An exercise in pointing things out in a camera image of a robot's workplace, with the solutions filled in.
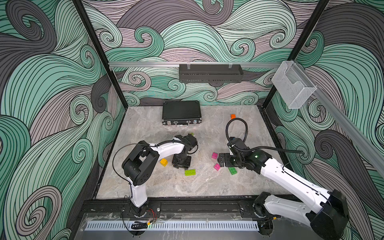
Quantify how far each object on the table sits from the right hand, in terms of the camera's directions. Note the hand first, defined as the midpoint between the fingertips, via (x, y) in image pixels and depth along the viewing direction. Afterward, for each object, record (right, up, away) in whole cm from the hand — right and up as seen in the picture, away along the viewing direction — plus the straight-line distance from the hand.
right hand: (223, 160), depth 79 cm
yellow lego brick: (-34, -3, +8) cm, 35 cm away
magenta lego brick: (-3, -1, +13) cm, 13 cm away
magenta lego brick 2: (-2, -6, +8) cm, 10 cm away
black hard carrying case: (-25, +27, +39) cm, 54 cm away
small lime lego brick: (-16, +12, +26) cm, 32 cm away
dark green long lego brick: (+7, -8, +7) cm, 12 cm away
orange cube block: (+16, +25, +35) cm, 46 cm away
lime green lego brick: (-18, -9, +7) cm, 21 cm away
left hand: (-22, -6, +8) cm, 24 cm away
